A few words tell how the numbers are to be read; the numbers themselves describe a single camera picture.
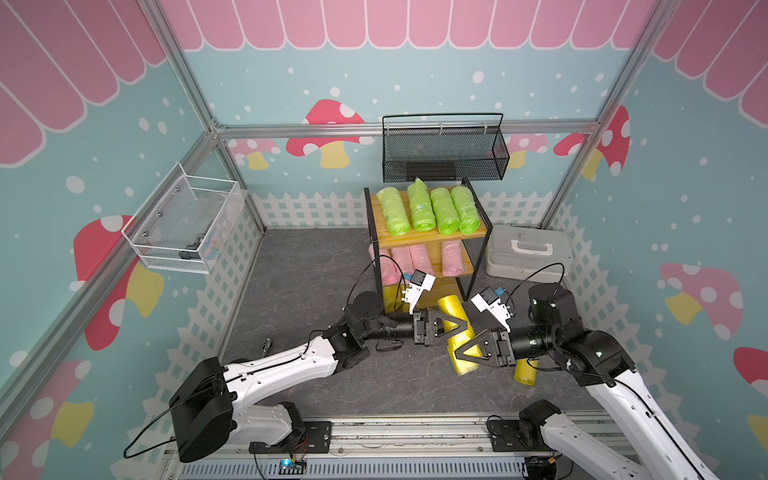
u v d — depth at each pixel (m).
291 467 0.73
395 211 0.72
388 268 0.83
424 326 0.54
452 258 0.84
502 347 0.52
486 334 0.55
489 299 0.57
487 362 0.54
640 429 0.40
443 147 0.98
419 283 0.60
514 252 0.99
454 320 0.56
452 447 0.74
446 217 0.70
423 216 0.71
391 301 1.90
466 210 0.71
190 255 0.68
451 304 0.59
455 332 0.55
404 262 0.83
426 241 0.71
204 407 0.40
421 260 0.84
